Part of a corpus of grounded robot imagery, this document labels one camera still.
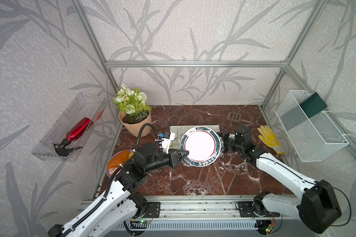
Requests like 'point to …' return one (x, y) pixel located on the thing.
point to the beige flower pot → (133, 123)
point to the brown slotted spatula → (236, 117)
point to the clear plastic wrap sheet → (185, 163)
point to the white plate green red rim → (203, 144)
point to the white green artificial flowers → (132, 102)
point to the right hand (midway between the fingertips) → (208, 135)
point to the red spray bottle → (77, 130)
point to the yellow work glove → (270, 139)
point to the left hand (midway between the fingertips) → (189, 156)
